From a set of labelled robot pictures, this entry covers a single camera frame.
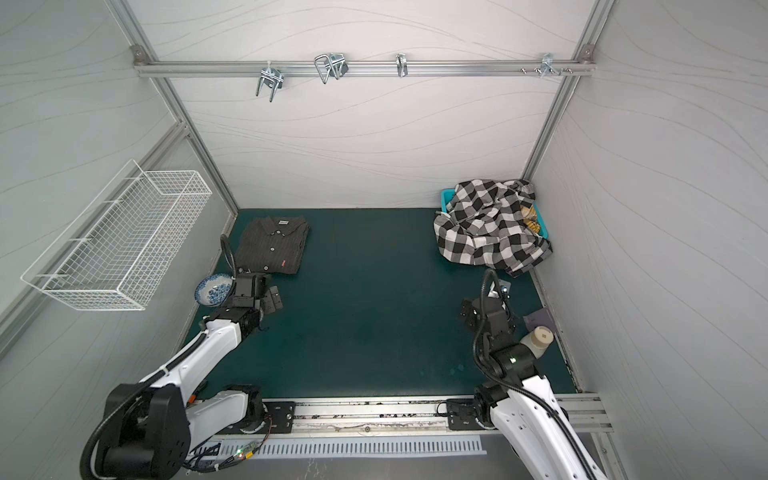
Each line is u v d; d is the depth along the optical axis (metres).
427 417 0.75
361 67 0.79
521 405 0.49
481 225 1.04
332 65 0.77
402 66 0.78
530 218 1.04
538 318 0.86
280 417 0.73
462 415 0.73
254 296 0.68
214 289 0.96
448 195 1.13
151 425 0.40
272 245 1.04
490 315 0.56
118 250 0.68
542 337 0.77
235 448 0.70
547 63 0.77
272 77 0.79
